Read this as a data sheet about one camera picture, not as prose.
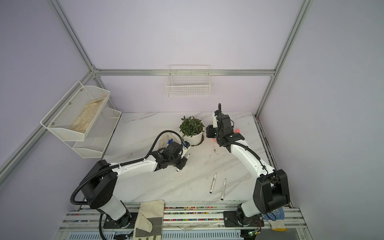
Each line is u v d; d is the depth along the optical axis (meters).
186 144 0.79
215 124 0.75
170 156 0.68
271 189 0.43
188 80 0.95
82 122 0.76
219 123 0.63
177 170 0.86
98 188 0.44
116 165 0.49
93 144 0.90
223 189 0.83
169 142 1.04
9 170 0.50
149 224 0.71
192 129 0.91
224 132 0.64
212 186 0.84
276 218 0.75
